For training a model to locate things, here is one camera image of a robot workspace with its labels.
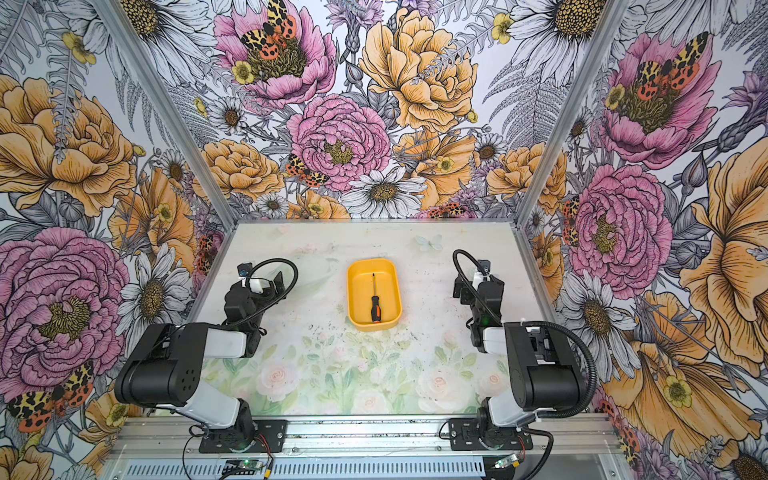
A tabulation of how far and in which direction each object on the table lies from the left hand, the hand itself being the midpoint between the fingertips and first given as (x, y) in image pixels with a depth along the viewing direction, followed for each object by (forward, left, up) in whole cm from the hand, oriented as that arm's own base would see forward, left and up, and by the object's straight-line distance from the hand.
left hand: (267, 281), depth 94 cm
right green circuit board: (-46, -65, -8) cm, 80 cm away
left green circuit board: (-46, -3, -9) cm, 47 cm away
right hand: (-1, -64, 0) cm, 64 cm away
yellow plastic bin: (0, -28, -8) cm, 29 cm away
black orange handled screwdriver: (-8, -33, -6) cm, 35 cm away
